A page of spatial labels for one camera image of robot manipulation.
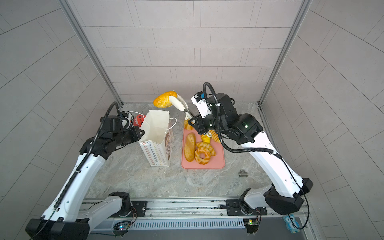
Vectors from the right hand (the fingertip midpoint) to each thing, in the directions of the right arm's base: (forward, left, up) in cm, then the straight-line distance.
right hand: (190, 121), depth 60 cm
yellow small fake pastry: (+13, -7, -34) cm, 37 cm away
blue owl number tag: (-33, -41, -37) cm, 64 cm away
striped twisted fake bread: (+13, -13, -32) cm, 37 cm away
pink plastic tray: (-2, -13, -37) cm, 39 cm away
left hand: (+7, +22, -12) cm, 26 cm away
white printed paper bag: (-2, +16, -11) cm, 20 cm away
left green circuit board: (-29, +33, -33) cm, 55 cm away
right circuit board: (-32, -25, -39) cm, 56 cm away
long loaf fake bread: (+7, +3, -33) cm, 34 cm away
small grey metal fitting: (-10, -26, -36) cm, 45 cm away
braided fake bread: (+6, -9, -31) cm, 33 cm away
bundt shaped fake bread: (+23, +4, -32) cm, 39 cm away
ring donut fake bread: (0, -7, -31) cm, 32 cm away
